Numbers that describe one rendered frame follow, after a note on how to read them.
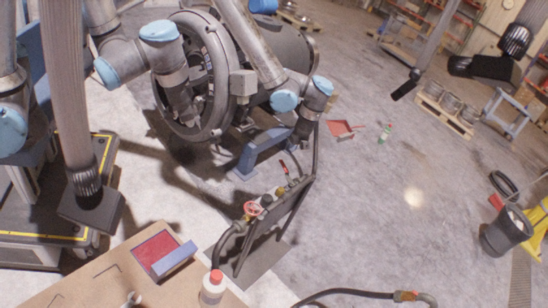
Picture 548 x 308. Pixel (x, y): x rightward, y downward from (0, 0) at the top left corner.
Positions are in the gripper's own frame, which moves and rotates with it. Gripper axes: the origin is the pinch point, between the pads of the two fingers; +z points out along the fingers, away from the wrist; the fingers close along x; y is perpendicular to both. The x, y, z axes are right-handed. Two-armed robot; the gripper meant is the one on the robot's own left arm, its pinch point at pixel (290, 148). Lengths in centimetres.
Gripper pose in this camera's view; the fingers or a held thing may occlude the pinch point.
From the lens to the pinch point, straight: 131.9
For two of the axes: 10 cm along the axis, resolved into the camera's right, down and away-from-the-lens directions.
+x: 8.7, -0.4, 5.0
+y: 3.8, 6.9, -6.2
